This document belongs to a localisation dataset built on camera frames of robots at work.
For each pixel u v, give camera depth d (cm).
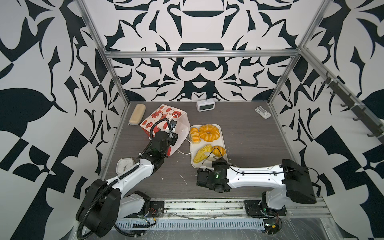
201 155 87
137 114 108
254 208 75
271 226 71
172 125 71
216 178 54
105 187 42
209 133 101
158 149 63
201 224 65
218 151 89
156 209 74
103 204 40
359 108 58
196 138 96
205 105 111
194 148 94
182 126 94
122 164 85
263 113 112
